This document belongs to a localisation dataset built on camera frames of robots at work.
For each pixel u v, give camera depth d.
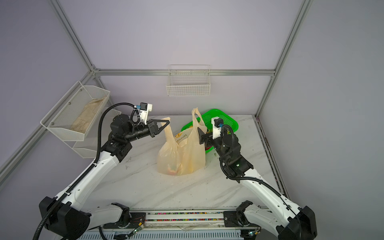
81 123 0.75
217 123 0.56
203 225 0.73
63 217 0.38
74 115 0.78
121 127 0.52
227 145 0.51
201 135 0.62
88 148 0.75
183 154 0.82
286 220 0.39
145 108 0.60
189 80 1.06
